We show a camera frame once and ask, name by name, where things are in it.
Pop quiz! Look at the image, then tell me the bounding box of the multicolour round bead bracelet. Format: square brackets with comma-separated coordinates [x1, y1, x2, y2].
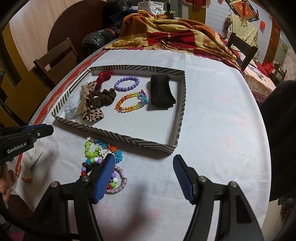
[81, 157, 119, 189]

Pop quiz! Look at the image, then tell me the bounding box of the colourful flower bead bracelet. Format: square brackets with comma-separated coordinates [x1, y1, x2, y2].
[84, 136, 124, 164]

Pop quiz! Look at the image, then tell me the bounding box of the white fluffy scrunchie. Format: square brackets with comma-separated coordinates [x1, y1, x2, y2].
[64, 92, 80, 119]

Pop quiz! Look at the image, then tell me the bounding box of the leopard print ribbon bow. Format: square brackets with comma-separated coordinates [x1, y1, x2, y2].
[76, 81, 104, 123]

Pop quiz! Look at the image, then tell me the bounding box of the brown fabric scrunchie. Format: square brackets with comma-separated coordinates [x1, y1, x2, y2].
[86, 88, 116, 109]

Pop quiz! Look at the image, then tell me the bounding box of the black cloth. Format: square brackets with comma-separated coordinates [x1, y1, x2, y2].
[150, 74, 176, 109]

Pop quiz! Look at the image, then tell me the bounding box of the purple bead bracelet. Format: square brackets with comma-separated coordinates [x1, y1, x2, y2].
[113, 76, 141, 92]

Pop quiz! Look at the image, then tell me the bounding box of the rainbow crystal bead bracelet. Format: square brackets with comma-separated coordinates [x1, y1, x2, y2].
[114, 89, 149, 114]

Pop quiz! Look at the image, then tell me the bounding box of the red satin bow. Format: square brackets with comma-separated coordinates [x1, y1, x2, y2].
[95, 71, 113, 89]

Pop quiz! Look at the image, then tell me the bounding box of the person left hand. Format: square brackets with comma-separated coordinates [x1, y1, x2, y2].
[0, 163, 17, 202]

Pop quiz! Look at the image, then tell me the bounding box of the white table cover sheet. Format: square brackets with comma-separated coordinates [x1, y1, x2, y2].
[16, 50, 271, 240]

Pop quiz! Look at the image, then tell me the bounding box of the striped black white tray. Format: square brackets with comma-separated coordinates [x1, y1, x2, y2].
[51, 65, 186, 154]

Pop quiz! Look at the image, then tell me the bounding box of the dark wooden chair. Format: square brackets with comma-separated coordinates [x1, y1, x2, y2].
[33, 38, 78, 89]

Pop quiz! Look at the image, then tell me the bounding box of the black plastic bag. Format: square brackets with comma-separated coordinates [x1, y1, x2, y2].
[81, 27, 120, 57]

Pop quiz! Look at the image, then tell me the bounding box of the wooden chair at right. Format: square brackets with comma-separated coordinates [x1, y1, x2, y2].
[226, 33, 258, 72]

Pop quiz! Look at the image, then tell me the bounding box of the red yellow blanket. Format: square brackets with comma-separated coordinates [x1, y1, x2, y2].
[106, 10, 242, 71]

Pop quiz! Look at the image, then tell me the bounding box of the red framed wall decoration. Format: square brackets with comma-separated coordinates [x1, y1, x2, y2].
[226, 0, 259, 22]

